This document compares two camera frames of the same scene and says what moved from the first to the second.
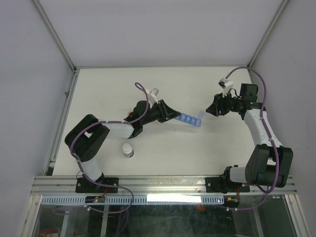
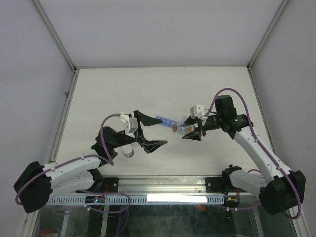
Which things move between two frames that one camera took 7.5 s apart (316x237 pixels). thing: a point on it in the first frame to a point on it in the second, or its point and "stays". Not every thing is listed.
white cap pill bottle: x=128 y=150 stays
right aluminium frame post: x=267 y=34 stays
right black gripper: x=217 y=104 to x=195 y=136
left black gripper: x=164 y=111 to x=148 y=145
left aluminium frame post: x=47 y=21 stays
